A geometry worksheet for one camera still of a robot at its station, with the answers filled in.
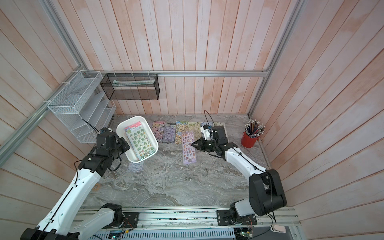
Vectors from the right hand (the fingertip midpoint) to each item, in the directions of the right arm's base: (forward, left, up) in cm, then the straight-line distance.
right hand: (191, 144), depth 84 cm
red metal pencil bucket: (+8, -37, -9) cm, 38 cm away
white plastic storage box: (+5, +35, +13) cm, 38 cm away
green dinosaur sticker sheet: (-2, +28, +5) cm, 28 cm away
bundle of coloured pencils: (+15, -40, -4) cm, 43 cm away
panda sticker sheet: (+27, +9, -16) cm, 33 cm away
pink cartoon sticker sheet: (+24, +26, -15) cm, 39 cm away
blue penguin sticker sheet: (+30, -12, -15) cm, 35 cm away
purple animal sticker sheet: (-3, +1, -2) cm, 4 cm away
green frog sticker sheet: (+30, -21, -16) cm, 40 cm away
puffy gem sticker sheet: (+20, +18, -16) cm, 31 cm away
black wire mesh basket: (+41, +44, +10) cm, 61 cm away
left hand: (-4, +34, +6) cm, 35 cm away
